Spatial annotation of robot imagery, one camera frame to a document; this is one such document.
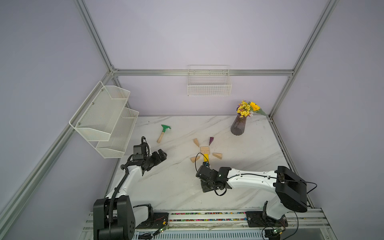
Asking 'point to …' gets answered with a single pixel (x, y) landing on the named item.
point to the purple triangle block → (211, 139)
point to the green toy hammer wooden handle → (164, 127)
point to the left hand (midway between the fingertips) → (160, 159)
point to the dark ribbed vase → (238, 128)
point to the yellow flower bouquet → (246, 109)
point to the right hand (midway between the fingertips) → (207, 186)
